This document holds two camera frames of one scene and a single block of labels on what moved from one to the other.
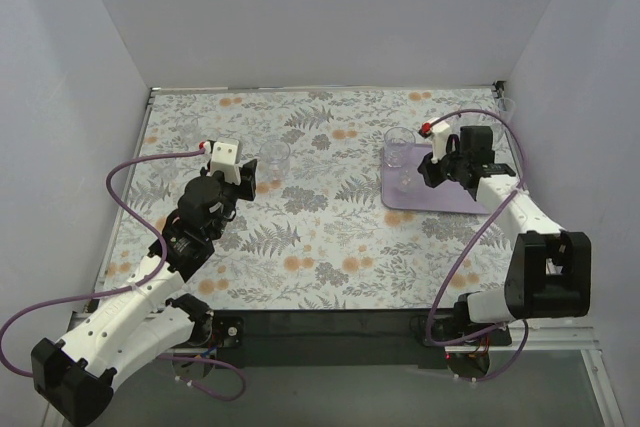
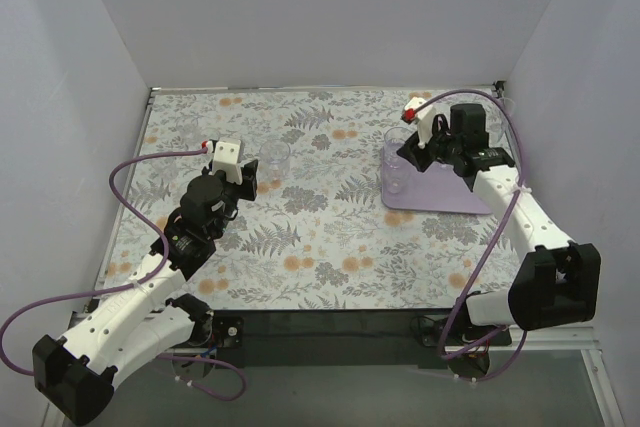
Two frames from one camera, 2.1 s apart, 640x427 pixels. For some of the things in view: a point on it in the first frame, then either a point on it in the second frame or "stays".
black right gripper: x=433 y=173 to x=417 y=152
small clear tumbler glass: x=406 y=180 to x=396 y=176
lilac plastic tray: x=403 y=187 stays
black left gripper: x=245 y=179 stays
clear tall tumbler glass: x=274 y=161 stays
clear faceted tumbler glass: x=398 y=142 stays
